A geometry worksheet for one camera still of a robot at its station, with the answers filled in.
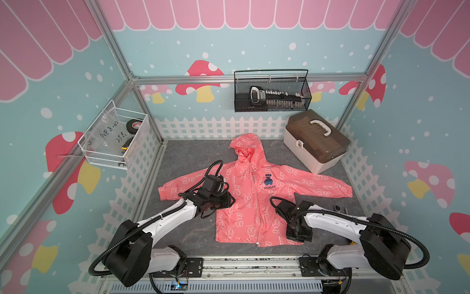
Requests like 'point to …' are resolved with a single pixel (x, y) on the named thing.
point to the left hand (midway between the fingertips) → (232, 204)
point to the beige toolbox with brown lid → (315, 143)
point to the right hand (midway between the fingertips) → (293, 239)
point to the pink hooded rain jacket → (261, 190)
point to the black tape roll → (133, 125)
